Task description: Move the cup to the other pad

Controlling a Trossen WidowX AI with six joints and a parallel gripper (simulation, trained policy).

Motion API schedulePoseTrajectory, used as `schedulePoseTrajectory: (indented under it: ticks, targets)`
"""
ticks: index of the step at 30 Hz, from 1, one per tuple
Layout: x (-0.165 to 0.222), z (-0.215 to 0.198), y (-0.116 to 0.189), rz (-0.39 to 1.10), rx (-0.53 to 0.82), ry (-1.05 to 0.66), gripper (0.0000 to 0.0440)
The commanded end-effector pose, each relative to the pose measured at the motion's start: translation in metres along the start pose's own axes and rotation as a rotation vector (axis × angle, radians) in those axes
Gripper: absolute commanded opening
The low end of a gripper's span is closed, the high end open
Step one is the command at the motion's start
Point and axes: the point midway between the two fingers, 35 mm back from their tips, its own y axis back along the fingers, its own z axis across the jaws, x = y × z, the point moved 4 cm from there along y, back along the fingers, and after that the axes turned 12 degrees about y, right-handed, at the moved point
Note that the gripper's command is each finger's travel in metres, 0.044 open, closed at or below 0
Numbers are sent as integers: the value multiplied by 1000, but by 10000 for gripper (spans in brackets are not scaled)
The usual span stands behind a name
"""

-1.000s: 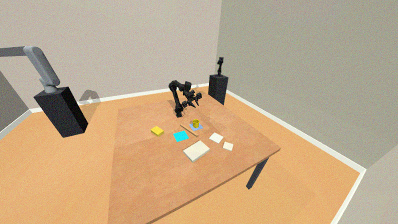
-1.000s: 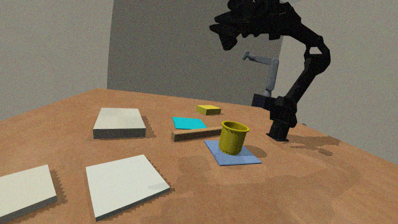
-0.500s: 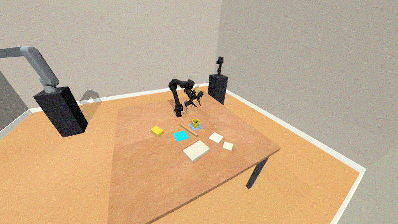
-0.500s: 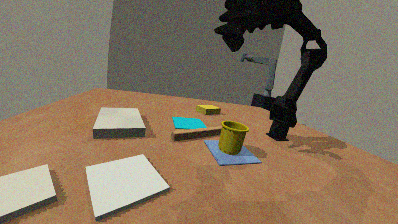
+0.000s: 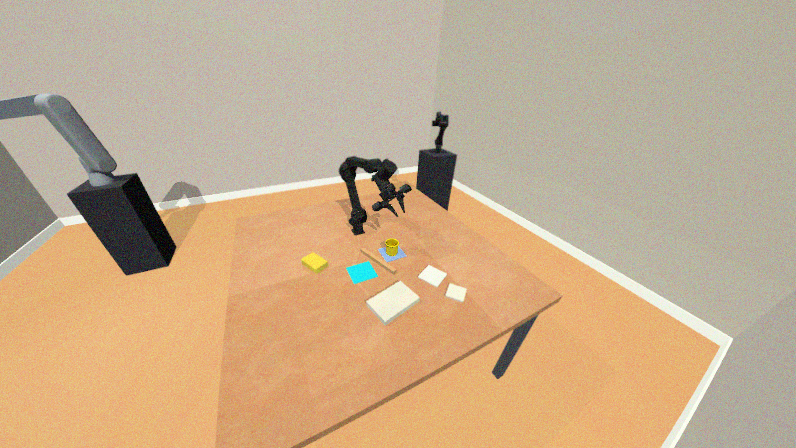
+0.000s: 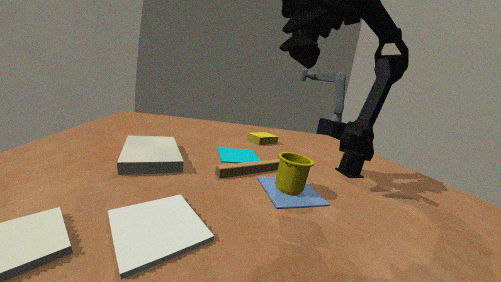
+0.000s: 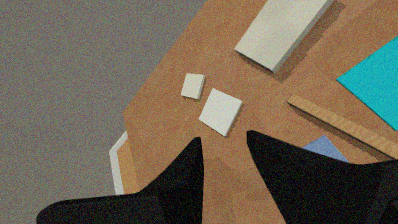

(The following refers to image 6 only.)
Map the yellow rectangular block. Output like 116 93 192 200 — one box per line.
247 132 279 145

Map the brown wooden bar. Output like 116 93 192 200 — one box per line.
215 159 280 178

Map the yellow cup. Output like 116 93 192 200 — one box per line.
275 152 314 196

